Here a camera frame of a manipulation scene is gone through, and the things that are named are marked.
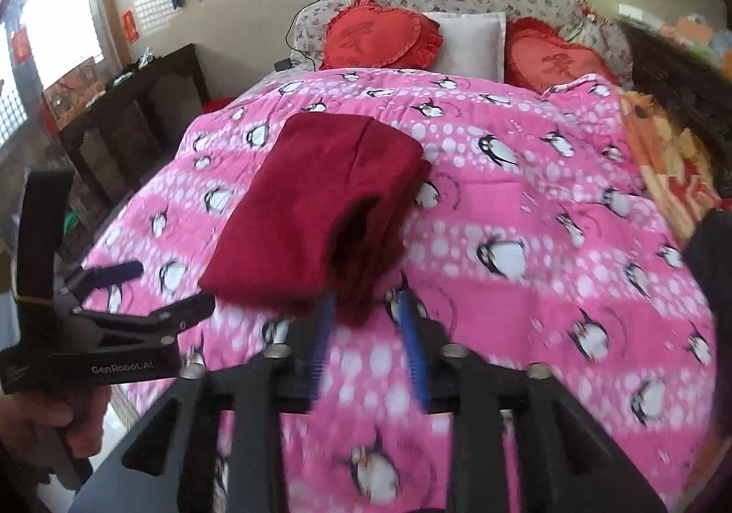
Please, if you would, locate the black garment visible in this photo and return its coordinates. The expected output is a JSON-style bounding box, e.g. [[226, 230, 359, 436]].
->
[[683, 209, 732, 319]]

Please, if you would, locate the dark red fleece sweater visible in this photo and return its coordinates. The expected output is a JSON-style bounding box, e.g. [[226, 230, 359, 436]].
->
[[199, 112, 432, 326]]

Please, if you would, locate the red heart cushion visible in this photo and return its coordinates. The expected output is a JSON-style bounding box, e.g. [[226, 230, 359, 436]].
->
[[504, 18, 619, 93], [320, 0, 443, 69]]

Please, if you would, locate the pink penguin bedspread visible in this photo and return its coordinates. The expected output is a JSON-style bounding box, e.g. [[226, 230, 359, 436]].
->
[[87, 69, 717, 512]]

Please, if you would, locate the dark wooden side table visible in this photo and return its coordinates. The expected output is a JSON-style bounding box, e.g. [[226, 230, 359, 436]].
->
[[56, 43, 212, 206]]

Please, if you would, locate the left red heart cushion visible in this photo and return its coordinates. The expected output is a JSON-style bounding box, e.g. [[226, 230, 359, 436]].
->
[[320, 0, 443, 69]]

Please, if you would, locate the person's left hand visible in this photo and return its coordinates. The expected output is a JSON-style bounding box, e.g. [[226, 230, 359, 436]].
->
[[1, 385, 112, 468]]

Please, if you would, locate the dark wooden bed frame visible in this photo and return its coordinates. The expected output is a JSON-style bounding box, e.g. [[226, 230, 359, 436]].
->
[[619, 19, 732, 200]]

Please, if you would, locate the orange patterned blanket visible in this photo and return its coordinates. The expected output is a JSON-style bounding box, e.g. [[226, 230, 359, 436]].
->
[[619, 92, 723, 246]]

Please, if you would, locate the right red heart cushion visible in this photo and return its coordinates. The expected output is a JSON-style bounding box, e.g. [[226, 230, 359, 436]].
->
[[504, 18, 619, 93]]

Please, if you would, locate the red paper door sign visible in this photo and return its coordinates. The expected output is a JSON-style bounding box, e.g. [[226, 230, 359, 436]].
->
[[122, 10, 139, 44]]

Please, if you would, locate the black charging cable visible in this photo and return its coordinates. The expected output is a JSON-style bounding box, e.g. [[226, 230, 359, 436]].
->
[[273, 0, 356, 74]]

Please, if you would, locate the white pillow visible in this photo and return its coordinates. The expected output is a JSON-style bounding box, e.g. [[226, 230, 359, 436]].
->
[[425, 13, 506, 82]]

